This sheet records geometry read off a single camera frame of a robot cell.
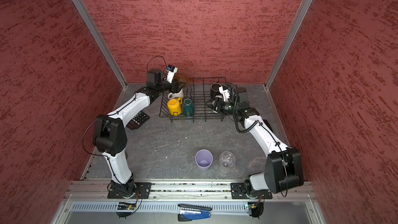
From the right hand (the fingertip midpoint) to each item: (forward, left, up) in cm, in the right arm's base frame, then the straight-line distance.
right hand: (206, 107), depth 78 cm
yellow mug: (+11, +20, -12) cm, 26 cm away
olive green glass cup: (+20, +12, +2) cm, 23 cm away
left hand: (+19, +14, 0) cm, 23 cm away
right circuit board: (-42, -21, -24) cm, 53 cm away
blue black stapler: (-42, +9, -21) cm, 48 cm away
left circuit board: (-38, +41, -26) cm, 62 cm away
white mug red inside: (+22, +17, -14) cm, 32 cm away
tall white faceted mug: (-4, -4, +5) cm, 8 cm away
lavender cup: (-19, +2, -22) cm, 29 cm away
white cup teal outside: (+9, +11, -11) cm, 18 cm away
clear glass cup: (-19, -11, -22) cm, 31 cm away
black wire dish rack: (+32, +4, -22) cm, 40 cm away
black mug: (+24, -7, -12) cm, 28 cm away
